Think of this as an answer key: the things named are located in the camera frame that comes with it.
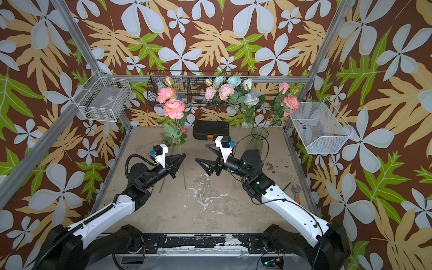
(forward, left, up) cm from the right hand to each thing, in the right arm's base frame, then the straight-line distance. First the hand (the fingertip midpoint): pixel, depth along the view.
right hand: (201, 152), depth 63 cm
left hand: (+5, +8, -7) cm, 12 cm away
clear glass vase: (+26, -29, -19) cm, 44 cm away
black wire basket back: (+50, +10, -2) cm, 51 cm away
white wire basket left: (+36, +54, -1) cm, 65 cm away
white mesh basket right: (+22, -59, -10) cm, 64 cm away
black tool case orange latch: (+42, -1, -31) cm, 52 cm away
